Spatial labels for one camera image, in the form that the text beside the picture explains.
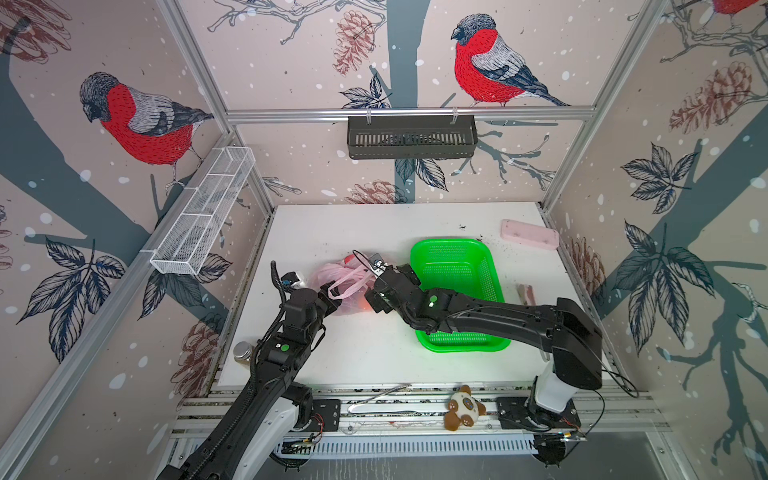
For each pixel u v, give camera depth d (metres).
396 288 0.58
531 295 0.93
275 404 0.56
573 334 0.43
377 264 0.66
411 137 1.04
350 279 0.75
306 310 0.59
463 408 0.73
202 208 0.79
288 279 0.70
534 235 1.08
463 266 1.04
